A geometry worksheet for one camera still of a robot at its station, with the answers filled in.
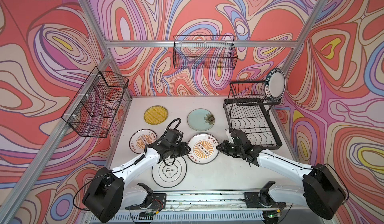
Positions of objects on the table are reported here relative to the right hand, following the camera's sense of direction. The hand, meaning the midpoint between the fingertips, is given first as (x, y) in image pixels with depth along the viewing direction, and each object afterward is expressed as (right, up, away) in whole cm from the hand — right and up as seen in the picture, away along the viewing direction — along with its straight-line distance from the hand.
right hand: (217, 151), depth 84 cm
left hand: (-15, 0, -1) cm, 15 cm away
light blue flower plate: (-9, +17, +22) cm, 29 cm away
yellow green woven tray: (-41, +20, +24) cm, 52 cm away
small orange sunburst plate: (-49, +4, +12) cm, 50 cm away
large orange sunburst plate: (-8, 0, +2) cm, 8 cm away
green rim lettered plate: (+34, +38, +2) cm, 52 cm away
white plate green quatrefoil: (-27, -13, -2) cm, 30 cm away
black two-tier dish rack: (+27, +25, +27) cm, 46 cm away
